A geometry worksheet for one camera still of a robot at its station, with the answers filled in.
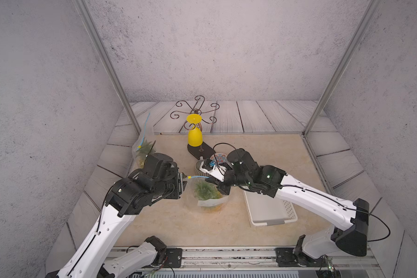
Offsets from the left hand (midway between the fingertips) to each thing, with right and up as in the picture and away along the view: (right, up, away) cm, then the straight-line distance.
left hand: (194, 173), depth 63 cm
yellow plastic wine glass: (-2, +14, +26) cm, 30 cm away
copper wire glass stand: (+1, +7, +48) cm, 48 cm away
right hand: (+5, -3, +3) cm, 6 cm away
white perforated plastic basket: (+32, -21, +22) cm, 44 cm away
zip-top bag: (0, -13, +8) cm, 16 cm away
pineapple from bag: (+4, -9, +10) cm, 13 cm away
